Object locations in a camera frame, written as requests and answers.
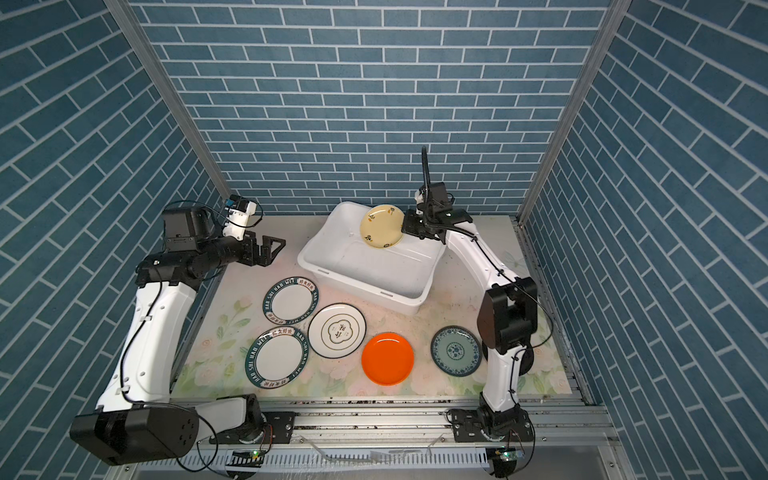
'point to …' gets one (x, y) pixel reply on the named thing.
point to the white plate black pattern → (336, 331)
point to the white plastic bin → (401, 278)
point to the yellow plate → (382, 226)
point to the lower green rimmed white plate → (276, 357)
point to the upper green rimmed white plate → (290, 301)
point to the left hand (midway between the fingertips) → (269, 236)
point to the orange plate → (387, 359)
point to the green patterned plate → (456, 351)
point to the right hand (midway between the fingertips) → (400, 221)
